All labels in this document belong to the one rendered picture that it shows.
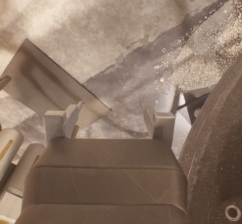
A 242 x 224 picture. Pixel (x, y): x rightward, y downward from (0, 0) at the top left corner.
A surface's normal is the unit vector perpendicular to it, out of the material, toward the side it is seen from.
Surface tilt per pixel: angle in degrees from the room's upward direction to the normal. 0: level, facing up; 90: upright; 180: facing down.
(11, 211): 90
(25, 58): 0
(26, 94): 0
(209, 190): 90
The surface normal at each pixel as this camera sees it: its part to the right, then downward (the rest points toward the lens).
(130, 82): -0.11, 0.65
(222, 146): -0.67, -0.60
